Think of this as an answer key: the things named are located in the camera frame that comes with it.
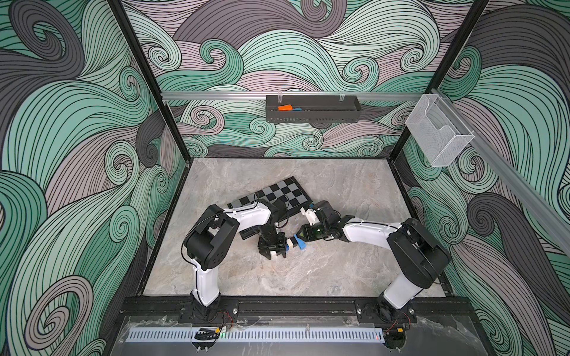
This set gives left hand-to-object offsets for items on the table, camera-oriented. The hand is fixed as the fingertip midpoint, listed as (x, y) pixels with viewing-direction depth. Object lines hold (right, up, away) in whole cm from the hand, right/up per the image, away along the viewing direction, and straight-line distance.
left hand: (282, 254), depth 85 cm
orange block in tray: (+1, +60, +8) cm, 61 cm away
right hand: (+8, +6, +5) cm, 11 cm away
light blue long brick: (+8, +4, +1) cm, 9 cm away
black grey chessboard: (+4, +24, +18) cm, 30 cm away
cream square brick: (+3, +3, +2) cm, 5 cm away
